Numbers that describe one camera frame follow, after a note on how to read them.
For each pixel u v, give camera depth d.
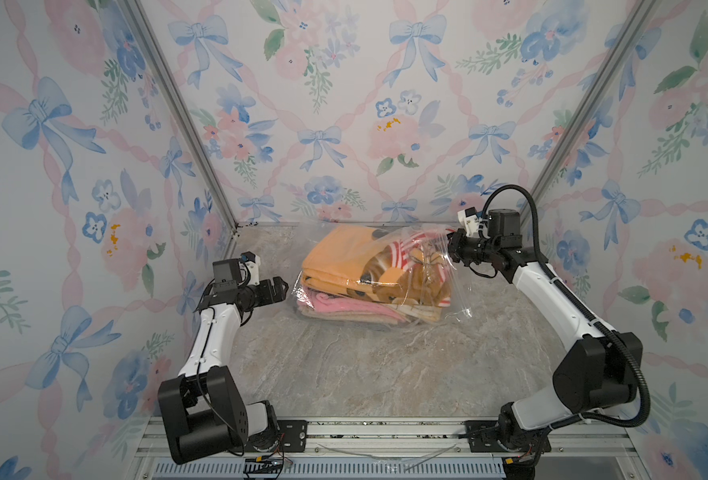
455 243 0.72
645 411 0.40
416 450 0.73
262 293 0.76
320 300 0.85
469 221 0.76
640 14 0.69
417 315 0.81
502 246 0.64
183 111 0.86
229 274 0.65
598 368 0.44
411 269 0.78
